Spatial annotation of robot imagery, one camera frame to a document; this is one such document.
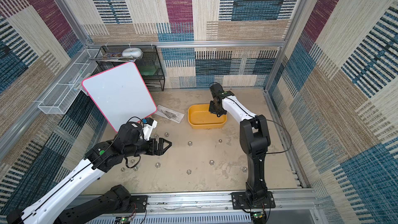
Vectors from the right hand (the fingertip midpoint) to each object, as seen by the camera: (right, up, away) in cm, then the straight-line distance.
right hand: (214, 109), depth 97 cm
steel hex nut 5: (-3, -29, -12) cm, 31 cm away
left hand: (-24, -14, -28) cm, 39 cm away
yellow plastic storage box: (-9, -6, +8) cm, 13 cm away
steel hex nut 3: (+3, -19, -3) cm, 19 cm away
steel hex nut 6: (-15, -33, -14) cm, 39 cm away
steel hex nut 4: (-43, -32, -13) cm, 55 cm away
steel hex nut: (-30, -16, -1) cm, 33 cm away
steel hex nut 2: (-15, -20, -4) cm, 25 cm away
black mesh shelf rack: (-44, +34, +4) cm, 56 cm away
